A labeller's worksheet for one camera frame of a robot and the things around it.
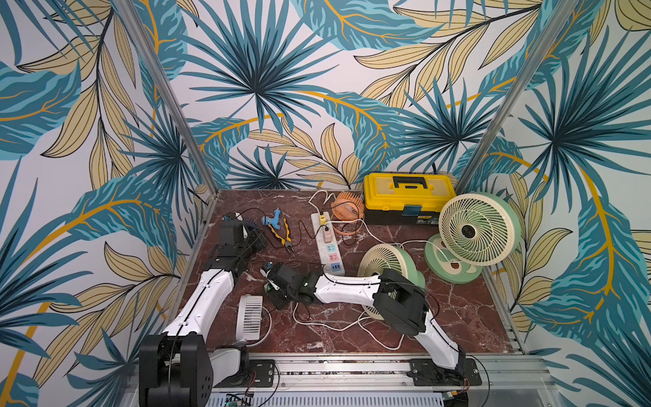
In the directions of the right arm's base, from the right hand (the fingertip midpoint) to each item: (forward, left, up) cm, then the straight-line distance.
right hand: (271, 292), depth 87 cm
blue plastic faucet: (+31, +2, 0) cm, 31 cm away
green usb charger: (+1, +1, +1) cm, 2 cm away
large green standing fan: (+8, -65, +22) cm, 69 cm away
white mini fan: (-12, +3, +9) cm, 16 cm away
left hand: (+14, +2, +14) cm, 20 cm away
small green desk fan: (+3, -39, +16) cm, 42 cm away
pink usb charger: (+20, -20, +4) cm, 28 cm away
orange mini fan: (+30, -28, +6) cm, 41 cm away
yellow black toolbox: (+30, -50, +14) cm, 60 cm away
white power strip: (+15, -21, 0) cm, 26 cm away
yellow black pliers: (+21, -4, -1) cm, 21 cm away
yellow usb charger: (+27, -18, +5) cm, 33 cm away
